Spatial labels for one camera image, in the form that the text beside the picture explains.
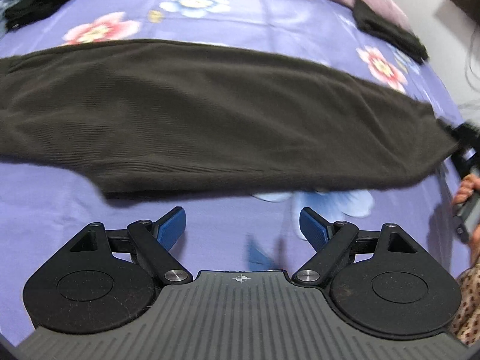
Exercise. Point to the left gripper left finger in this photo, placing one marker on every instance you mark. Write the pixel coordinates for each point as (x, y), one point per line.
(152, 242)

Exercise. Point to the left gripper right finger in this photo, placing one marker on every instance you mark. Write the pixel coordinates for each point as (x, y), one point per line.
(332, 243)

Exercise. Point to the dark brown knit pants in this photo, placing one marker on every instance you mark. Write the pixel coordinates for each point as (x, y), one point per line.
(148, 116)

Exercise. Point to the patterned sleeve forearm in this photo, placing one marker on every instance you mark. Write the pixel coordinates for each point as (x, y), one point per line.
(465, 325)

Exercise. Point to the person's right hand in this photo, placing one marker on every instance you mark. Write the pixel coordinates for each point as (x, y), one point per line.
(468, 185)

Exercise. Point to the purple floral bed sheet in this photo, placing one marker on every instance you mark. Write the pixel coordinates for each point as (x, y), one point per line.
(44, 207)

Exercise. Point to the small black folded garment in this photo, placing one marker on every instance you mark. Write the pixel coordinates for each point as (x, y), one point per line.
(367, 21)

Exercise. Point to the black folded garment with zipper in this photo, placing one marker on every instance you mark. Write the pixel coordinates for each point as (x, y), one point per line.
(26, 12)

